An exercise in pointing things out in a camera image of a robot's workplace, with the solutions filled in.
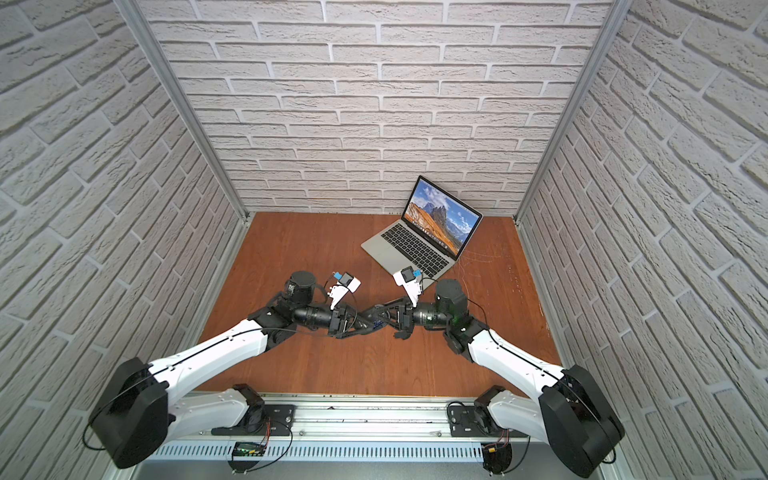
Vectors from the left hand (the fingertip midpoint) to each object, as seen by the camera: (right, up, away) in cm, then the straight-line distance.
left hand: (368, 317), depth 71 cm
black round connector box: (+31, -34, 0) cm, 46 cm away
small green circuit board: (-30, -33, +1) cm, 44 cm away
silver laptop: (+20, +21, +39) cm, 49 cm away
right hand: (+1, -1, -1) cm, 2 cm away
